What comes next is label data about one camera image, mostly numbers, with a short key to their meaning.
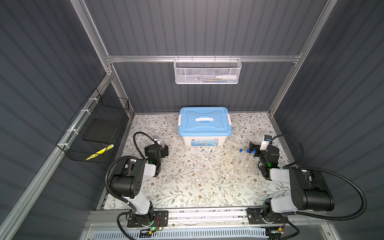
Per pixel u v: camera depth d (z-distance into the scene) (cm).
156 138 84
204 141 94
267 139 79
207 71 109
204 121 92
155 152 74
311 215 48
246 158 87
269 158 71
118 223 67
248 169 89
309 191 44
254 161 92
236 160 89
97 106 79
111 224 72
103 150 70
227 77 91
